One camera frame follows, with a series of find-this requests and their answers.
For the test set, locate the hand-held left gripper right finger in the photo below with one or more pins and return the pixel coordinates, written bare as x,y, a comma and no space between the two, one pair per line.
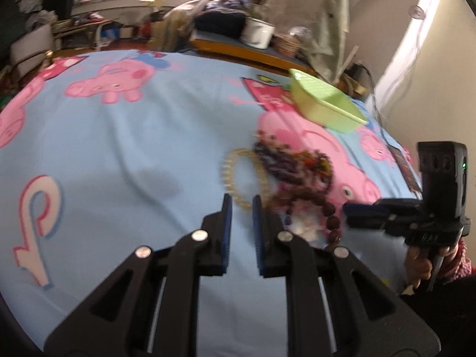
257,230

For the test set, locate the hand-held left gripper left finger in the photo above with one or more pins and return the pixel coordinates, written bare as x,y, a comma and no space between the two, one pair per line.
227,230

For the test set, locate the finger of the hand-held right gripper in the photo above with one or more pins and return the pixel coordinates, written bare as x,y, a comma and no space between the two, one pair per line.
366,215
399,204

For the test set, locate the person's right hand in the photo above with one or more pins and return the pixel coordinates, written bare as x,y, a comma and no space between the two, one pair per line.
418,266

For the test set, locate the light green plastic basket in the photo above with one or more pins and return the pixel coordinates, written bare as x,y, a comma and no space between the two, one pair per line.
327,115

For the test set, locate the person's dark clothing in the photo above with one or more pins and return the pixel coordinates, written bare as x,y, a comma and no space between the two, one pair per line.
446,316

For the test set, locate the cartoon pig printed bed sheet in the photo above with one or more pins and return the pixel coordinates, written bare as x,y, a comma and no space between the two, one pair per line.
130,137

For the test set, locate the wooden bench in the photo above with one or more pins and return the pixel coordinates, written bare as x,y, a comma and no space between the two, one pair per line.
241,50

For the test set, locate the wicker basket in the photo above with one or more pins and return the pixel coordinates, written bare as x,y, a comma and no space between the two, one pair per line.
287,45

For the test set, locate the white enamel pot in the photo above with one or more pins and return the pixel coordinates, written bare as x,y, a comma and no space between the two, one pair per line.
257,33

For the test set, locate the grey cloth cover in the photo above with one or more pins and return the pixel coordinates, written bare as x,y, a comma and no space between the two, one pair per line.
308,18

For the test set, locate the dark blue cloth pile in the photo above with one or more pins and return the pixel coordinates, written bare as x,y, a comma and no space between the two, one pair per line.
219,22

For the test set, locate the small wooden desk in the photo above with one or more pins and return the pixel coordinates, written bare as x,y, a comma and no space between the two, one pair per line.
80,28

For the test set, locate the white chair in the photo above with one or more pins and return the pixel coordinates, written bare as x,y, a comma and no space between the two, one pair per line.
31,48

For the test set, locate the round wall badge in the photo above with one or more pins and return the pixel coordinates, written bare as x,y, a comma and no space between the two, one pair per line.
418,12

